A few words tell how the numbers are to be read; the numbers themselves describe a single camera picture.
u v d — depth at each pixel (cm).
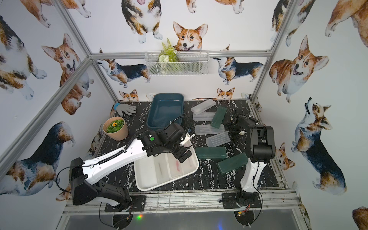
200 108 114
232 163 87
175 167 84
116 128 90
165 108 118
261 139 57
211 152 90
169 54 82
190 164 86
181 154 64
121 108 115
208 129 104
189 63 93
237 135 89
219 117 106
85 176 40
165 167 84
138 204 74
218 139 97
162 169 84
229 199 75
